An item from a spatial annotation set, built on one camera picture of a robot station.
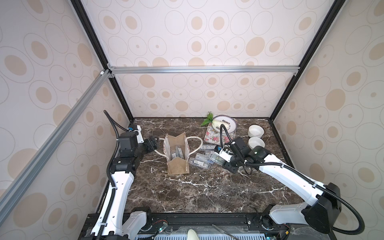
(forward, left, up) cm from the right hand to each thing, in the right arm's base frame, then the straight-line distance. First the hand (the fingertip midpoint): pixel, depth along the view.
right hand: (231, 160), depth 80 cm
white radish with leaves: (+38, +6, -10) cm, 39 cm away
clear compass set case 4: (+5, +17, -13) cm, 22 cm away
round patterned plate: (+43, -5, -12) cm, 45 cm away
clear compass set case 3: (-1, +7, +3) cm, 8 cm away
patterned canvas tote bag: (0, +30, -8) cm, 31 cm away
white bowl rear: (+33, -23, -13) cm, 43 cm away
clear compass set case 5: (+9, +14, -13) cm, 21 cm away
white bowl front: (+23, -20, -12) cm, 33 cm away
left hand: (+4, +38, +13) cm, 41 cm away
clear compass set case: (+11, +31, -10) cm, 34 cm away
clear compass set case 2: (+10, +35, -11) cm, 38 cm away
